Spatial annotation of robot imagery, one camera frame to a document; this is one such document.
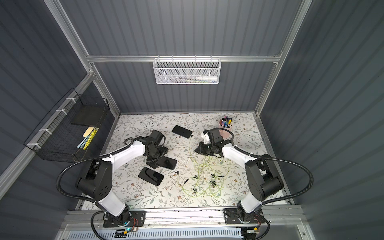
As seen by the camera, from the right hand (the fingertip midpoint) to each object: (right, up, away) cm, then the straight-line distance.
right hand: (197, 150), depth 88 cm
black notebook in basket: (-60, +20, -7) cm, 64 cm away
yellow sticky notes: (-57, +11, -12) cm, 60 cm away
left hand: (-19, -5, +1) cm, 19 cm away
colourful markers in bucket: (+19, +17, +9) cm, 27 cm away
